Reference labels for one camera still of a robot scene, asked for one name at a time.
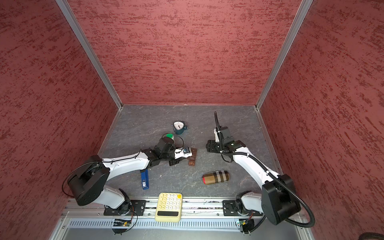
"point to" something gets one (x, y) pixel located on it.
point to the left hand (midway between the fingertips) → (182, 155)
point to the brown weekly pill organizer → (192, 159)
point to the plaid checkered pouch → (215, 177)
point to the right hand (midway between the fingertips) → (210, 149)
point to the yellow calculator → (169, 207)
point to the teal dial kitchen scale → (179, 127)
